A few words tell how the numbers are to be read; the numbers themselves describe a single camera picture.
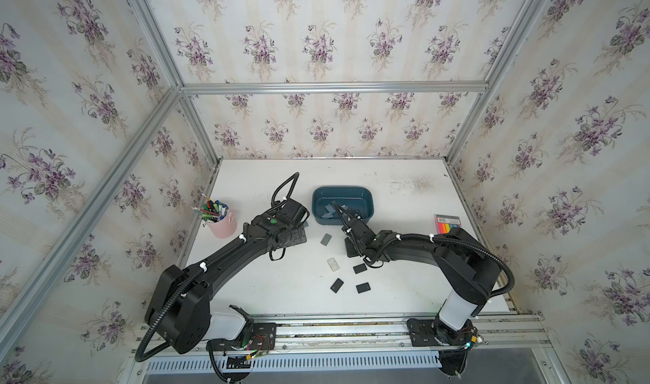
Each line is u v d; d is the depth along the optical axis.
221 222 0.86
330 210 1.00
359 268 0.86
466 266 0.46
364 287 0.82
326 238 0.93
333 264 0.88
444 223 0.98
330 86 0.97
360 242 0.71
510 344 0.74
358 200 1.05
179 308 0.40
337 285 0.83
